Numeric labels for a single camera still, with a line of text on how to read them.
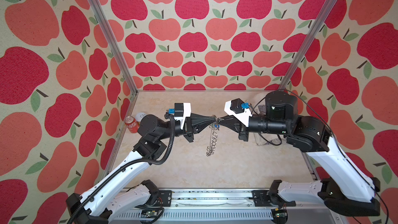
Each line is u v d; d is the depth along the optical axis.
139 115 1.00
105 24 0.84
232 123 0.45
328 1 0.75
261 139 0.48
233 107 0.40
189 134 0.45
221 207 0.73
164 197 0.75
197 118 0.48
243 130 0.42
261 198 0.73
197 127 0.49
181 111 0.41
